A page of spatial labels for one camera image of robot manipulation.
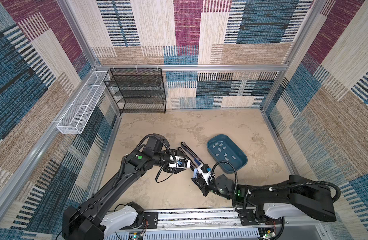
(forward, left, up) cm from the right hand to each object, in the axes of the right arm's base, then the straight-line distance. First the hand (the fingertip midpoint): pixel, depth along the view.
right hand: (194, 179), depth 78 cm
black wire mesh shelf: (+62, +38, +9) cm, 74 cm away
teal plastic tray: (+23, -19, -8) cm, 31 cm away
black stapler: (+9, +1, -6) cm, 11 cm away
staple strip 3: (+15, -21, -8) cm, 27 cm away
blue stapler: (+15, -1, -7) cm, 17 cm away
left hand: (+6, +5, +13) cm, 15 cm away
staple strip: (+17, -21, -7) cm, 28 cm away
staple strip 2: (+15, -26, -7) cm, 31 cm away
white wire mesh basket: (+20, +55, +27) cm, 65 cm away
